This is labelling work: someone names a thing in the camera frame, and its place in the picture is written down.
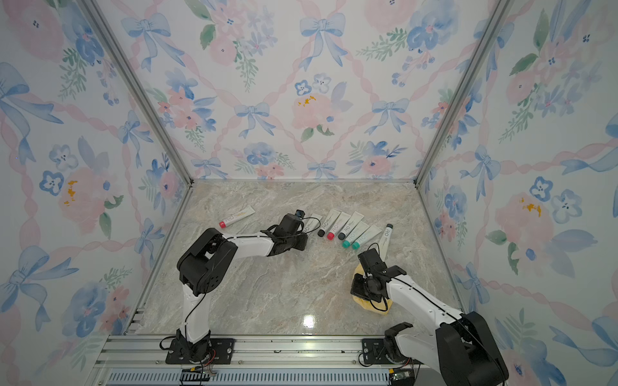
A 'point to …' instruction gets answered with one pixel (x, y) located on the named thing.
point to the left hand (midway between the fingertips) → (307, 235)
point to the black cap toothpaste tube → (330, 219)
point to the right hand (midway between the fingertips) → (356, 290)
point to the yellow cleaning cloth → (384, 308)
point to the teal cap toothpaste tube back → (361, 227)
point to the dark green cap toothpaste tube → (352, 222)
